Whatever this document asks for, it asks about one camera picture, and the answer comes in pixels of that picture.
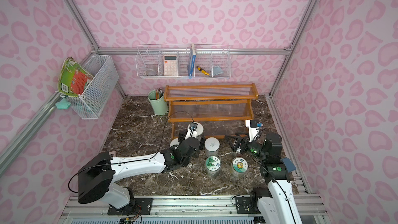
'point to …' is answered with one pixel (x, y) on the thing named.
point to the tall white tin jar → (212, 145)
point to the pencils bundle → (159, 93)
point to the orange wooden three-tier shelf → (219, 110)
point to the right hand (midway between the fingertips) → (231, 135)
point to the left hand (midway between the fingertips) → (195, 130)
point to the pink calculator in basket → (170, 65)
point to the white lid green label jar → (174, 142)
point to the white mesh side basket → (89, 104)
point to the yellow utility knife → (202, 71)
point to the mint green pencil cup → (159, 106)
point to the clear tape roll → (151, 72)
